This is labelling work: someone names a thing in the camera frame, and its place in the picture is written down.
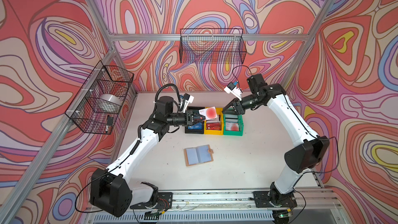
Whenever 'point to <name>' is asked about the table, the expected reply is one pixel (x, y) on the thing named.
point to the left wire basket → (98, 104)
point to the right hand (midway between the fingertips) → (226, 114)
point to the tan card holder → (197, 155)
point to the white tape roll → (110, 99)
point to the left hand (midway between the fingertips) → (204, 119)
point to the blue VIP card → (197, 126)
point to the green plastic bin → (231, 132)
